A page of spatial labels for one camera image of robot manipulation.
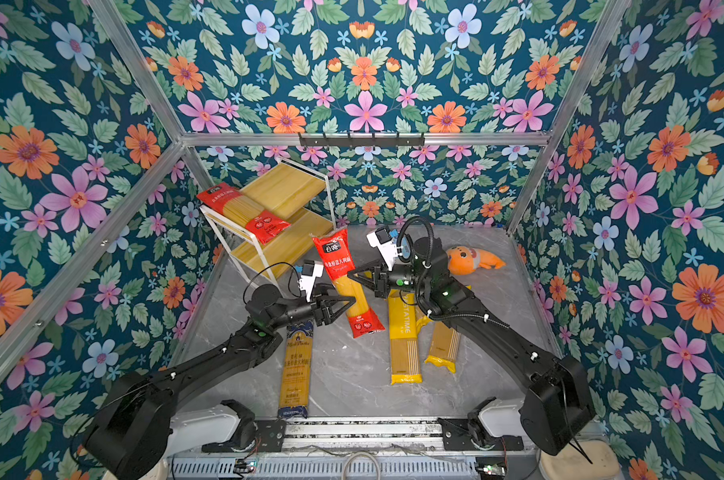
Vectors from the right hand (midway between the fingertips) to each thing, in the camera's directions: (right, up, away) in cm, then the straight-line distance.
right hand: (351, 272), depth 66 cm
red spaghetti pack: (-33, +17, +11) cm, 39 cm away
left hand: (0, -5, +2) cm, 6 cm away
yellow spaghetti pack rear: (+19, -17, +27) cm, 37 cm away
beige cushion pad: (+50, -44, +1) cm, 66 cm away
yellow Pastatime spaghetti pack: (+13, -24, +20) cm, 34 cm away
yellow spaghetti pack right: (+25, -23, +21) cm, 40 cm away
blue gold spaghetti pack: (-17, -29, +16) cm, 37 cm away
